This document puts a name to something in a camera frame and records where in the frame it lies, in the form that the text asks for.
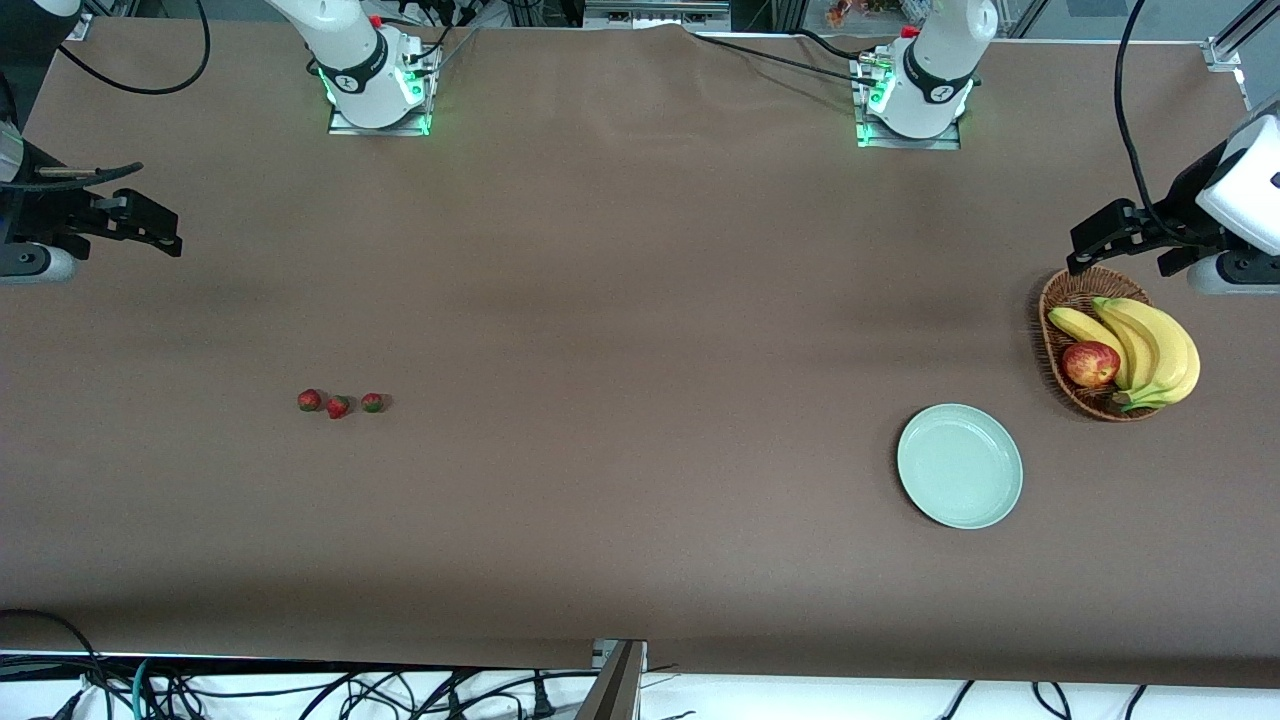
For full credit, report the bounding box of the pale green round plate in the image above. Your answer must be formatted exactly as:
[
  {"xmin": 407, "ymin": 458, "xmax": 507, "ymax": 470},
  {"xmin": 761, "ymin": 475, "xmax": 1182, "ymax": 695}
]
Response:
[{"xmin": 896, "ymin": 403, "xmax": 1024, "ymax": 530}]

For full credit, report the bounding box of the brown wicker basket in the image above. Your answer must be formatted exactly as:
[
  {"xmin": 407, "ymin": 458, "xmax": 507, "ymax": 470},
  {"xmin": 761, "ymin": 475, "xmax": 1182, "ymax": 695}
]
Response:
[{"xmin": 1038, "ymin": 265, "xmax": 1166, "ymax": 423}]

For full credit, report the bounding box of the small yellow banana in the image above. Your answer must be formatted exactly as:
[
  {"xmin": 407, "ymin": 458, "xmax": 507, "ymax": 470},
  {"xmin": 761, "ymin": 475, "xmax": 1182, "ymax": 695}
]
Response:
[{"xmin": 1047, "ymin": 305, "xmax": 1131, "ymax": 391}]

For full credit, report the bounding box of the yellow banana bunch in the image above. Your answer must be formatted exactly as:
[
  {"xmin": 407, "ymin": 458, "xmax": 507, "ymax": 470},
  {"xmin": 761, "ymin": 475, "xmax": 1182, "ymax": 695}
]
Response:
[{"xmin": 1112, "ymin": 298, "xmax": 1201, "ymax": 412}]

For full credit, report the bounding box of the red apple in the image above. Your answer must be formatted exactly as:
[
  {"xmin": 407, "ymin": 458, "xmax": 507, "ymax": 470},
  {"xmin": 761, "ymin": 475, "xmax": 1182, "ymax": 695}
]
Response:
[{"xmin": 1061, "ymin": 340, "xmax": 1122, "ymax": 390}]

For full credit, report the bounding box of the colourful toy pile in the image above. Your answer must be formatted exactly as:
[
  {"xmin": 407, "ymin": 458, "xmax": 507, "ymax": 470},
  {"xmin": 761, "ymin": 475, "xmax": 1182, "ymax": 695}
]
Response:
[{"xmin": 825, "ymin": 0, "xmax": 901, "ymax": 28}]

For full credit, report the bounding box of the grey metal box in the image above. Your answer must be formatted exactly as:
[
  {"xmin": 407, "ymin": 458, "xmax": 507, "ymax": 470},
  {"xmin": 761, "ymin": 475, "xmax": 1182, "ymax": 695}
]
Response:
[{"xmin": 583, "ymin": 0, "xmax": 731, "ymax": 31}]

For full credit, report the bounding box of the table cover cloth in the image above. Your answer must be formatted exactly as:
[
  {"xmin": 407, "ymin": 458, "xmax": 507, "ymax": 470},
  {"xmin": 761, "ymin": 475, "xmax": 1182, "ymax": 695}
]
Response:
[{"xmin": 0, "ymin": 15, "xmax": 1280, "ymax": 691}]

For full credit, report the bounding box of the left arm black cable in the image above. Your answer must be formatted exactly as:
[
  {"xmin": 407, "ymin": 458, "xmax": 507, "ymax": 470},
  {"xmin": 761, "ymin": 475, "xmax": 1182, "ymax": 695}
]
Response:
[{"xmin": 1113, "ymin": 0, "xmax": 1171, "ymax": 236}]

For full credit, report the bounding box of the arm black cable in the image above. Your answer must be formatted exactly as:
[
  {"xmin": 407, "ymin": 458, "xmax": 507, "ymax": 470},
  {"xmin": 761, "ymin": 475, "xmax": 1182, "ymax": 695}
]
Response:
[
  {"xmin": 35, "ymin": 0, "xmax": 211, "ymax": 181},
  {"xmin": 1113, "ymin": 0, "xmax": 1171, "ymax": 236}
]

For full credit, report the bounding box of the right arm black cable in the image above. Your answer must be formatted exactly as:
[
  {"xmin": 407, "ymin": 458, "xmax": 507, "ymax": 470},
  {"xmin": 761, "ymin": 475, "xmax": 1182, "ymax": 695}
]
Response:
[{"xmin": 35, "ymin": 0, "xmax": 211, "ymax": 181}]

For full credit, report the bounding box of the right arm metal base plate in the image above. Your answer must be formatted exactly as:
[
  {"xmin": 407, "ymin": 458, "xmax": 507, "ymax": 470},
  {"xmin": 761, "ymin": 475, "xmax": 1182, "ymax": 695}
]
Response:
[{"xmin": 328, "ymin": 45, "xmax": 433, "ymax": 136}]

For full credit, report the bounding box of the short black table cable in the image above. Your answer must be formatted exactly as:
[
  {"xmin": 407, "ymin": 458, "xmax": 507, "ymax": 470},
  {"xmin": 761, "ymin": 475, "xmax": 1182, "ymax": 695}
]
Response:
[{"xmin": 793, "ymin": 27, "xmax": 891, "ymax": 66}]

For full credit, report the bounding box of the black base cable bundle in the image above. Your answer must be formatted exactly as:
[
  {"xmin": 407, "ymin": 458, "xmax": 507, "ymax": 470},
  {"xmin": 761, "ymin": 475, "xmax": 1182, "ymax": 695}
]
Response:
[{"xmin": 385, "ymin": 0, "xmax": 481, "ymax": 76}]

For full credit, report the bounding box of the long black table cable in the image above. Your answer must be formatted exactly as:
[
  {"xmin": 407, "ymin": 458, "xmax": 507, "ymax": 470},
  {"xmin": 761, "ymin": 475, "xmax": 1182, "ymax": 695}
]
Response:
[{"xmin": 688, "ymin": 33, "xmax": 883, "ymax": 89}]

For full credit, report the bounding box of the black looped floor cable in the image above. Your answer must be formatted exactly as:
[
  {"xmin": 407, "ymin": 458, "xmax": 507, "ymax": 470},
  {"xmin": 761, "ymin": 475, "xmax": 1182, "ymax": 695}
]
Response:
[{"xmin": 0, "ymin": 608, "xmax": 111, "ymax": 720}]

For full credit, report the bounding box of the black tangled cable bundle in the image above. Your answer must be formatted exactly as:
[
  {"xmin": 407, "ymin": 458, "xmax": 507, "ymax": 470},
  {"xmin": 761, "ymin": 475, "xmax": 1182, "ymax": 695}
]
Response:
[
  {"xmin": 430, "ymin": 668, "xmax": 563, "ymax": 720},
  {"xmin": 150, "ymin": 668, "xmax": 426, "ymax": 720}
]

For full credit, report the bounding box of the aluminium camera post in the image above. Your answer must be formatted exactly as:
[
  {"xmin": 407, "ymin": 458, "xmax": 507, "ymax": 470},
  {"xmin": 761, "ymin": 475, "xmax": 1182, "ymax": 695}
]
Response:
[{"xmin": 575, "ymin": 638, "xmax": 649, "ymax": 720}]

